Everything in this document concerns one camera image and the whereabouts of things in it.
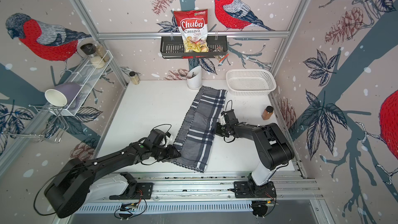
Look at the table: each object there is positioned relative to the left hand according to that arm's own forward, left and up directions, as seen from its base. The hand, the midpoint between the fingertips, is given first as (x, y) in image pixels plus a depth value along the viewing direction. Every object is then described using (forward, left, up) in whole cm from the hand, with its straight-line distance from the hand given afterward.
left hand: (181, 154), depth 81 cm
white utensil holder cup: (+50, -5, +8) cm, 51 cm away
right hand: (+16, -18, -4) cm, 25 cm away
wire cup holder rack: (+3, +52, +30) cm, 60 cm away
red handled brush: (+46, -24, +27) cm, 58 cm away
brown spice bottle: (+24, -52, +4) cm, 57 cm away
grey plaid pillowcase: (+9, -7, -4) cm, 12 cm away
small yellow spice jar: (+58, +42, +2) cm, 71 cm away
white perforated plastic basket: (+58, -50, -5) cm, 77 cm away
